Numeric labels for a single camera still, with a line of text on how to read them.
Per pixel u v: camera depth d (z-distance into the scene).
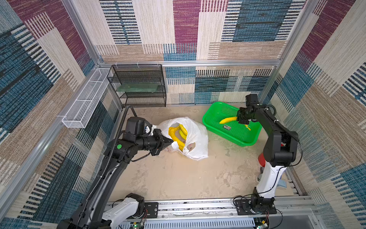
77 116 0.91
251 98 0.76
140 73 1.01
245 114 0.82
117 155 0.44
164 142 0.59
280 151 0.53
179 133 0.96
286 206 0.75
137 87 0.95
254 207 0.67
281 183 0.79
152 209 0.73
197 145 0.83
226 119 0.96
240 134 1.02
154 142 0.58
